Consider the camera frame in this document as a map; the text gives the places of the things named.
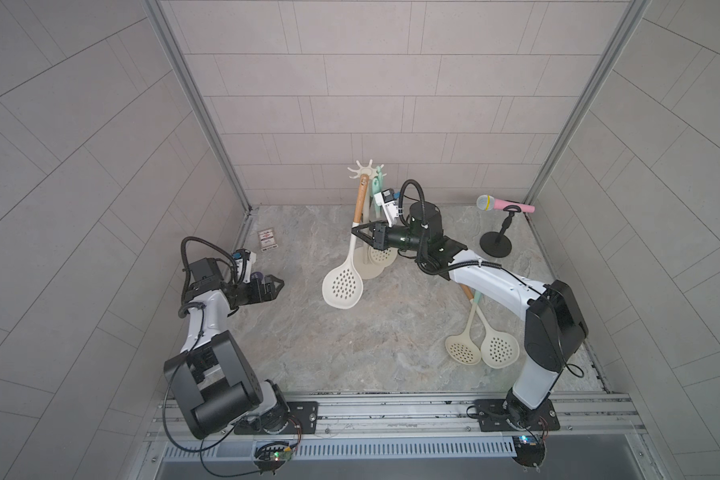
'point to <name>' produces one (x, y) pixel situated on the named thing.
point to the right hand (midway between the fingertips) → (356, 233)
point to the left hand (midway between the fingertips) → (270, 279)
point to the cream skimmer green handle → (384, 257)
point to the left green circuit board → (271, 456)
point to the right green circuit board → (530, 451)
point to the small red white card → (267, 240)
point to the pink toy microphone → (487, 203)
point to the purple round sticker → (256, 275)
